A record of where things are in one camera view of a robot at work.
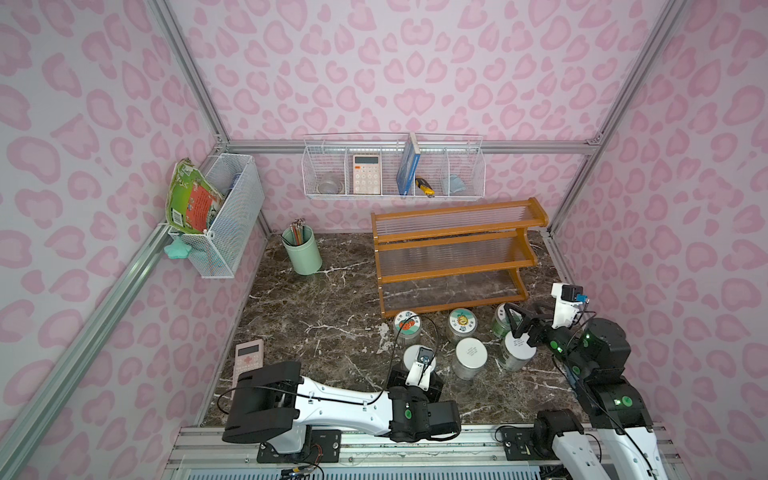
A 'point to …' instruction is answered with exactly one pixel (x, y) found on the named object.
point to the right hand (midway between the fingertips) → (519, 303)
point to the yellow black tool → (425, 187)
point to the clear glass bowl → (330, 187)
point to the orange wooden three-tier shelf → (440, 258)
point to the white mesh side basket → (234, 179)
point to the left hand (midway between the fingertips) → (422, 368)
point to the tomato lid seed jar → (409, 333)
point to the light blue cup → (456, 184)
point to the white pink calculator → (366, 174)
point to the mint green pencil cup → (306, 258)
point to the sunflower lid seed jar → (462, 324)
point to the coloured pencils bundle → (297, 228)
